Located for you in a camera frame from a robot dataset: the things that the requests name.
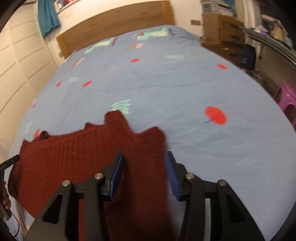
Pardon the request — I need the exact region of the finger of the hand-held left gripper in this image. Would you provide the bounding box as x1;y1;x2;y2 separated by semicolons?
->
0;155;20;171

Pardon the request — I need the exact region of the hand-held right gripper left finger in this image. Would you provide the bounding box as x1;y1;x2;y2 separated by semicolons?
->
24;152;126;241

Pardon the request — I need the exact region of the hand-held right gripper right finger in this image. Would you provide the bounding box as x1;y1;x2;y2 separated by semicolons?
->
164;151;265;241

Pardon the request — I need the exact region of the dark red knitted sweater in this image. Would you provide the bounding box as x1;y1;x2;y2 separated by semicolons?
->
8;111;176;241

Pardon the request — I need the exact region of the person's left hand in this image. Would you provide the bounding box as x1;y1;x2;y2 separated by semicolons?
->
0;179;11;209

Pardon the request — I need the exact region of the blue printed bed blanket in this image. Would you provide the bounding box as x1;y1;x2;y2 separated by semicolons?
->
8;25;296;241

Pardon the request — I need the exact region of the white wardrobe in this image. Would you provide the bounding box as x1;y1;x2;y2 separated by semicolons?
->
0;0;59;149

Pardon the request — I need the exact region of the purple plastic stool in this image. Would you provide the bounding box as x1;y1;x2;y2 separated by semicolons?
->
274;81;296;130

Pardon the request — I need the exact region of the dark blue bag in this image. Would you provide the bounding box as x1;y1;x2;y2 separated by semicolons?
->
242;44;257;70

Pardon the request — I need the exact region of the wooden bed headboard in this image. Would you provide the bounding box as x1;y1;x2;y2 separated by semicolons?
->
56;0;175;59

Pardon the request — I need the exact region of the teal curtain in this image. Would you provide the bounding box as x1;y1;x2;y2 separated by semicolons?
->
38;0;61;37

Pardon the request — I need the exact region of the wooden chest of drawers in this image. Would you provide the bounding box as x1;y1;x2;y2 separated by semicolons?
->
201;13;245;44

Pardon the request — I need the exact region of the cluttered desk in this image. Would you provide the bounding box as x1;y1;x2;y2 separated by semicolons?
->
238;14;296;63

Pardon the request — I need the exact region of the white printer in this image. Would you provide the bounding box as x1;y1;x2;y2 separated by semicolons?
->
200;0;236;16

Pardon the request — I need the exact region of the black cable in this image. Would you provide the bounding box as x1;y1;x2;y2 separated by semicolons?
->
10;210;23;238

